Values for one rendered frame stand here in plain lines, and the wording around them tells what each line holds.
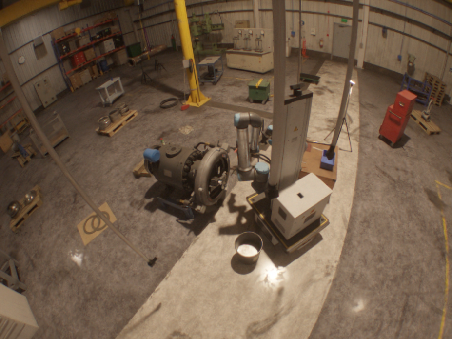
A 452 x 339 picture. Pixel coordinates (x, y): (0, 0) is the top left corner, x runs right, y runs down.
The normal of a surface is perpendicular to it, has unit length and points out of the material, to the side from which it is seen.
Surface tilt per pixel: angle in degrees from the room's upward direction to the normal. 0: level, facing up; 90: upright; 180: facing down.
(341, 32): 90
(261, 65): 90
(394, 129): 90
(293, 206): 0
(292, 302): 0
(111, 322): 0
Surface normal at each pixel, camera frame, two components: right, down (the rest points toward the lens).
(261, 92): -0.37, 0.68
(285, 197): -0.10, -0.71
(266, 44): -0.66, 0.57
